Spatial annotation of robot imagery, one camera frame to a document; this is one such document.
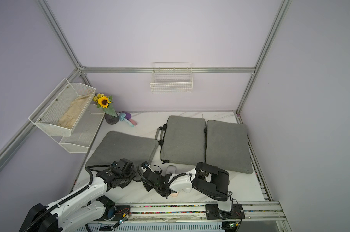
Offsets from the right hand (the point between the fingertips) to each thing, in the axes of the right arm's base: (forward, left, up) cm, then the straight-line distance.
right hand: (147, 179), depth 85 cm
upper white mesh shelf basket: (+28, +46, +31) cm, 63 cm away
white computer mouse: (-7, -24, +3) cm, 25 cm away
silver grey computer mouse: (+6, -14, 0) cm, 15 cm away
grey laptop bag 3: (+20, -52, +2) cm, 56 cm away
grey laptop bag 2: (+27, -22, +2) cm, 34 cm away
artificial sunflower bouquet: (+44, +30, +24) cm, 58 cm away
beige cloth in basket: (+25, +39, +31) cm, 56 cm away
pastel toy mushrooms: (+50, +23, +2) cm, 55 cm away
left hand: (+2, +8, +1) cm, 8 cm away
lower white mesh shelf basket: (+27, +43, +13) cm, 53 cm away
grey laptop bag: (+23, +24, +2) cm, 33 cm away
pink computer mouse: (-13, -17, +19) cm, 29 cm away
